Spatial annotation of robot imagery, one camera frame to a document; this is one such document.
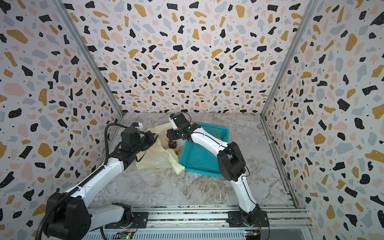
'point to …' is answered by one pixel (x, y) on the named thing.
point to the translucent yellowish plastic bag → (159, 155)
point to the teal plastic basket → (196, 156)
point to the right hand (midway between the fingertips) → (167, 131)
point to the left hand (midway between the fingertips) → (158, 131)
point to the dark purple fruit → (172, 144)
